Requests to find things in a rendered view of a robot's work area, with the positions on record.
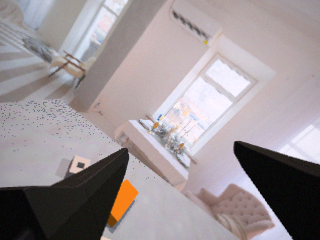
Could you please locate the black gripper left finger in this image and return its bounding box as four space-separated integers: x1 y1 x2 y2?
0 148 129 240

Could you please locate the orange rectangular block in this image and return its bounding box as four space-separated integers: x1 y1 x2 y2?
108 179 139 228

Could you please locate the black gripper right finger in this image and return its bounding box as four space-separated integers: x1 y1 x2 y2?
233 141 320 240

